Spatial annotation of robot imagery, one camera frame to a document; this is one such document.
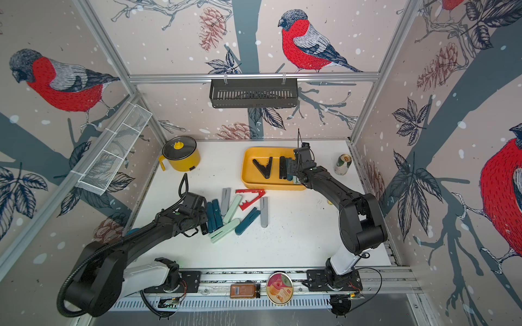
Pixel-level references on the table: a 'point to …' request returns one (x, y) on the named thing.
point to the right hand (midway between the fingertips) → (299, 162)
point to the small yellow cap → (329, 202)
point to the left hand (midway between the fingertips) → (206, 211)
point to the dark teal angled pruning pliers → (247, 221)
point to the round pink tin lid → (279, 288)
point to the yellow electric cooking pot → (181, 153)
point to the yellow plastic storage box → (262, 155)
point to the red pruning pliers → (246, 204)
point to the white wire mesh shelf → (113, 149)
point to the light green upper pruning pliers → (232, 210)
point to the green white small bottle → (342, 164)
